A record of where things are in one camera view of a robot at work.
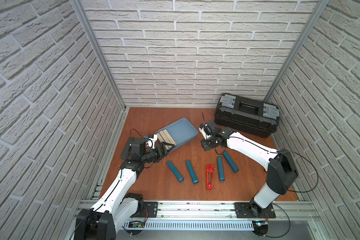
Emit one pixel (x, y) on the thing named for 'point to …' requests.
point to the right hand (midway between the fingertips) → (206, 143)
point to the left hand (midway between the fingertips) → (172, 148)
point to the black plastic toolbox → (245, 115)
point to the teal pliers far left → (175, 171)
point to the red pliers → (210, 176)
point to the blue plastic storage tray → (181, 131)
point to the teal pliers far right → (230, 162)
